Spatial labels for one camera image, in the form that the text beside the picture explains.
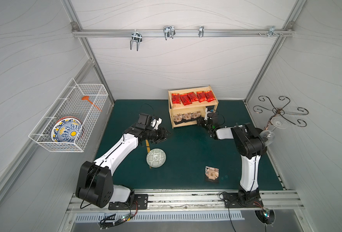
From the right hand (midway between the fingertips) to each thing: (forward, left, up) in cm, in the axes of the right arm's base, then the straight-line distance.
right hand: (198, 116), depth 104 cm
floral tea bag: (-1, +15, -3) cm, 15 cm away
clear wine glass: (-26, -32, +19) cm, 45 cm away
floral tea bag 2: (+2, +8, -2) cm, 9 cm away
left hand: (-25, +18, +13) cm, 34 cm away
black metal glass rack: (-9, -43, +26) cm, 51 cm away
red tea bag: (0, +16, +18) cm, 25 cm away
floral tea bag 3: (+3, +1, -1) cm, 3 cm away
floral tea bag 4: (-38, -7, -5) cm, 39 cm away
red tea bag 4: (+3, 0, +18) cm, 18 cm away
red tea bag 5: (+3, -6, +18) cm, 19 cm away
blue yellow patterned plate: (-34, +62, +30) cm, 77 cm away
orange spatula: (-11, +66, +28) cm, 72 cm away
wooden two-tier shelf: (-5, +10, +17) cm, 20 cm away
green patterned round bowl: (-31, +28, -3) cm, 42 cm away
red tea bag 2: (-1, +11, +18) cm, 21 cm away
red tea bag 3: (+3, +6, +17) cm, 18 cm away
